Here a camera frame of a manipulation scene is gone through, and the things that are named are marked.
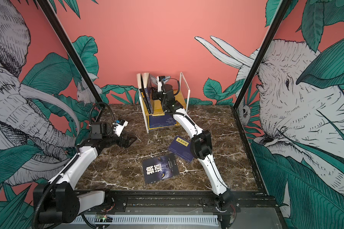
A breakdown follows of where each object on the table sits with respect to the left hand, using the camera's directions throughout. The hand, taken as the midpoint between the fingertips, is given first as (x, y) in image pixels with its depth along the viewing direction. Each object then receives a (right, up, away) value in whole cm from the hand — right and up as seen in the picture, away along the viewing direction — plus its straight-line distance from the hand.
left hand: (130, 133), depth 82 cm
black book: (+16, -22, +3) cm, 27 cm away
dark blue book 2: (+31, -11, +14) cm, 36 cm away
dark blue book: (+16, +7, +19) cm, 26 cm away
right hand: (+10, +29, +4) cm, 31 cm away
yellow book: (+13, +2, +17) cm, 22 cm away
